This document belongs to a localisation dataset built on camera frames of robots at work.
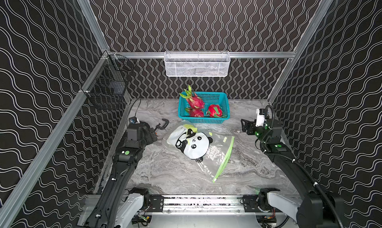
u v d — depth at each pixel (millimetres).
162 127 1034
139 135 577
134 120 663
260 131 710
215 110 1009
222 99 1124
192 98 1065
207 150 798
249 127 734
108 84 914
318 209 391
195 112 1028
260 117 714
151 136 707
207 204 762
